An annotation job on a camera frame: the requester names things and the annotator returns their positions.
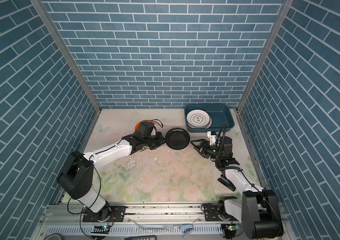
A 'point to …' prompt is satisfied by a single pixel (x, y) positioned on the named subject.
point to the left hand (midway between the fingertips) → (169, 140)
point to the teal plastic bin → (219, 113)
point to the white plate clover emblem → (199, 118)
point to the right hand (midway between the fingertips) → (191, 143)
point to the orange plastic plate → (137, 125)
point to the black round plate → (177, 138)
